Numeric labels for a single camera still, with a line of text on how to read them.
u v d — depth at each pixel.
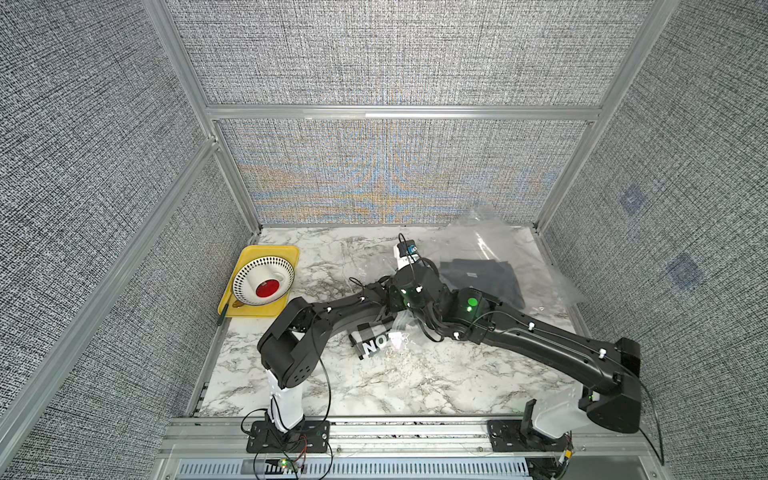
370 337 0.83
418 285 0.47
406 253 0.60
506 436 0.73
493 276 1.02
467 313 0.47
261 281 0.93
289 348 0.48
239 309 0.95
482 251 1.07
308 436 0.73
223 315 0.93
